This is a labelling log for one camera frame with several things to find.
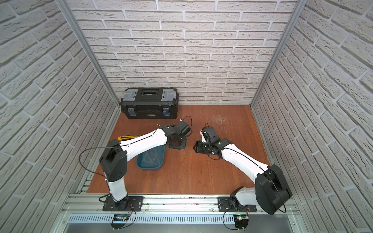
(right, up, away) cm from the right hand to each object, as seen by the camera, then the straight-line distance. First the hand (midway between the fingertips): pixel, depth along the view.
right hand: (198, 147), depth 84 cm
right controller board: (+21, -34, -15) cm, 42 cm away
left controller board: (-41, -34, -12) cm, 54 cm away
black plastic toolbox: (-33, +28, +13) cm, 45 cm away
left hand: (-8, +2, +2) cm, 9 cm away
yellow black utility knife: (-49, +4, +13) cm, 51 cm away
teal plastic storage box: (-29, -8, +4) cm, 30 cm away
